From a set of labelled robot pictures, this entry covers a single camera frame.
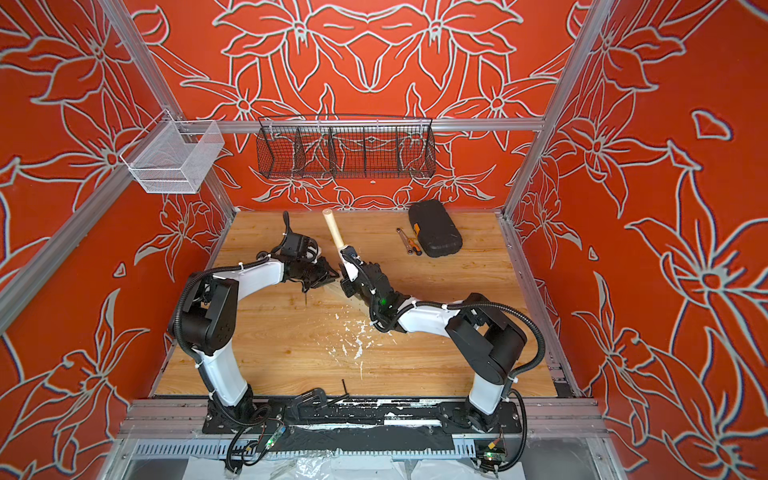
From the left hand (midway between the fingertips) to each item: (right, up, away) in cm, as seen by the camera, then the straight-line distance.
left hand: (338, 275), depth 96 cm
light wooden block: (0, -4, -3) cm, 5 cm away
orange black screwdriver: (+27, +9, +11) cm, 30 cm away
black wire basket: (+3, +43, +2) cm, 43 cm away
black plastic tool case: (+35, +13, +8) cm, 38 cm away
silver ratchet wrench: (+23, +11, +15) cm, 29 cm away
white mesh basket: (-52, +38, -3) cm, 65 cm away
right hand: (+3, +7, -12) cm, 14 cm away
